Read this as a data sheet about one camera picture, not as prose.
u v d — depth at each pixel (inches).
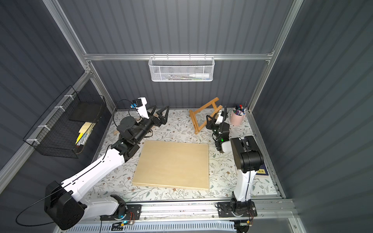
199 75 35.9
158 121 24.3
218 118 33.4
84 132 25.7
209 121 36.8
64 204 15.0
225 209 29.0
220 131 29.2
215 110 35.3
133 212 28.5
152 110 27.9
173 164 35.9
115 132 41.4
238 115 40.3
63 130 28.4
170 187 31.9
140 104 23.0
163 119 24.3
